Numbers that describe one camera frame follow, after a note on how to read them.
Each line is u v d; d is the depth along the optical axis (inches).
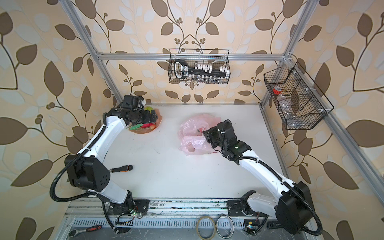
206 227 27.3
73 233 26.6
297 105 31.0
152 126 40.1
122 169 33.7
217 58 35.9
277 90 31.8
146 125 39.3
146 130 40.9
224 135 22.9
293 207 15.2
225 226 27.7
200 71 32.6
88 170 17.4
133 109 26.8
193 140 28.4
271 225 27.3
